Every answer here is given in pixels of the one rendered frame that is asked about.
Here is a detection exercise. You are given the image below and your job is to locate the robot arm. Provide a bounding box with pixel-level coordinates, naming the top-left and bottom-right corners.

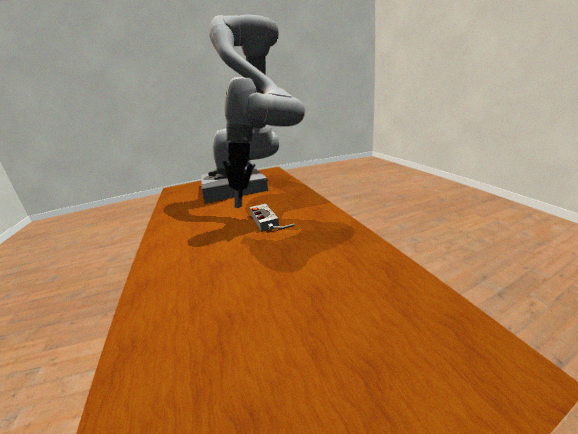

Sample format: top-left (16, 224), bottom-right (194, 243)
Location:
top-left (208, 15), bottom-right (305, 180)

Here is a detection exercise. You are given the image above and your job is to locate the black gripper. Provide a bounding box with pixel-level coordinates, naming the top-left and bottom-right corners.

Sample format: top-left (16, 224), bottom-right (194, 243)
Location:
top-left (223, 142), bottom-right (255, 208)

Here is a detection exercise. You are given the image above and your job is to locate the white power strip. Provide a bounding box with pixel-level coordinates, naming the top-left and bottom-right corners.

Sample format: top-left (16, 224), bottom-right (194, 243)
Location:
top-left (250, 204), bottom-right (294, 232)

